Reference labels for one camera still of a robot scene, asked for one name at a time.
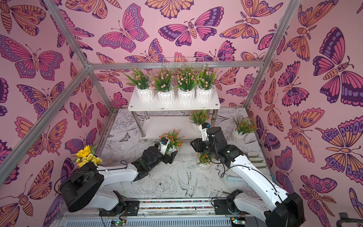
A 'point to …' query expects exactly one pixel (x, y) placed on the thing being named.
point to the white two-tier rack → (151, 117)
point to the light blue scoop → (234, 178)
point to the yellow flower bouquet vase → (87, 155)
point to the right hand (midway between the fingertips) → (193, 141)
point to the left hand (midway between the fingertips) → (172, 146)
